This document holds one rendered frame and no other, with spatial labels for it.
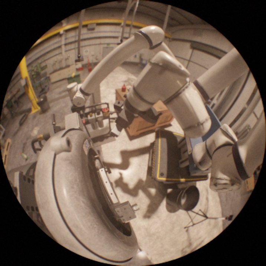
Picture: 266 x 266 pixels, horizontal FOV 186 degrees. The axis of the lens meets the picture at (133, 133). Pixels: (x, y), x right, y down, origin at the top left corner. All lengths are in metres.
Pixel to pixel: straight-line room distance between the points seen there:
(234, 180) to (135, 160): 1.09
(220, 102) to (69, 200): 0.92
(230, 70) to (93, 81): 0.56
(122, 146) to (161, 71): 1.15
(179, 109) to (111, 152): 1.10
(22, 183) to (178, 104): 0.36
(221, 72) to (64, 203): 0.48
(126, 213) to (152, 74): 0.53
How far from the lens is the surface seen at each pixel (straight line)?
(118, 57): 0.43
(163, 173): 0.89
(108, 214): 0.55
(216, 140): 0.47
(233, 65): 0.35
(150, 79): 0.18
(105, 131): 1.38
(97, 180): 0.54
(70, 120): 0.48
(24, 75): 3.74
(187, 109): 0.18
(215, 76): 0.32
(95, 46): 10.74
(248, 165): 0.34
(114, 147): 1.22
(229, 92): 0.84
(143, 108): 0.23
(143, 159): 1.20
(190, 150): 0.61
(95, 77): 0.46
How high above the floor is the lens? 1.10
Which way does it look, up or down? 53 degrees down
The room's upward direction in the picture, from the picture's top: 14 degrees clockwise
